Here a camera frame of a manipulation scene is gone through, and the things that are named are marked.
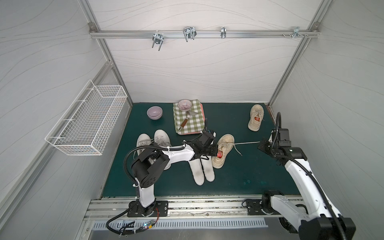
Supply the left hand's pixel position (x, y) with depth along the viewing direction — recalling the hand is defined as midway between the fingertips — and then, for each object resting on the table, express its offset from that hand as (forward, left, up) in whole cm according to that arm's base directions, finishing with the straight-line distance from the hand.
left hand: (219, 150), depth 87 cm
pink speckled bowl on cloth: (+42, +24, -4) cm, 49 cm away
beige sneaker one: (+5, -4, 0) cm, 7 cm away
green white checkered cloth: (+25, +15, -5) cm, 29 cm away
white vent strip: (-36, +20, -7) cm, 41 cm away
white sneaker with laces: (+7, +48, -1) cm, 48 cm away
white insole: (-11, +12, -6) cm, 17 cm away
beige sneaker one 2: (+28, -29, +1) cm, 41 cm away
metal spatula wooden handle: (+35, +20, -6) cm, 41 cm away
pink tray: (0, +10, +21) cm, 23 cm away
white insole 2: (-6, +7, -6) cm, 11 cm away
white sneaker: (+8, +36, 0) cm, 37 cm away
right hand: (0, -23, +9) cm, 25 cm away
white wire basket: (-2, +65, +24) cm, 70 cm away
